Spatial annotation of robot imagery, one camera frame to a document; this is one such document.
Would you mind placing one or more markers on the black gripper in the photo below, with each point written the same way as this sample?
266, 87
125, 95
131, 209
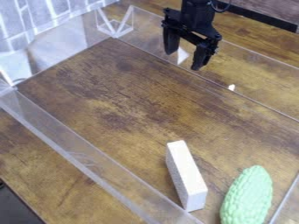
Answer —
182, 23

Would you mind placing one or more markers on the white foam block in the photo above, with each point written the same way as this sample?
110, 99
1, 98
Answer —
187, 178

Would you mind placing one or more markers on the clear acrylic tray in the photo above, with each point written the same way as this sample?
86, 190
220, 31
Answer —
86, 126

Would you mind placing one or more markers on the green bumpy gourd toy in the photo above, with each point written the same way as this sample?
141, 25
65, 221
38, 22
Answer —
249, 198

